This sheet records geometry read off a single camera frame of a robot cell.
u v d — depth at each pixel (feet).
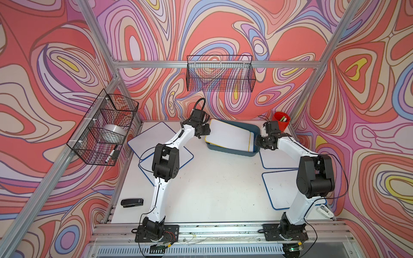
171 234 2.39
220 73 3.15
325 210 2.57
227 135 3.39
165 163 1.92
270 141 2.34
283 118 3.46
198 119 2.65
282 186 2.89
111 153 2.36
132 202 2.65
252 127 3.66
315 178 1.62
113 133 2.29
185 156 3.39
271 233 2.42
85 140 2.18
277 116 3.55
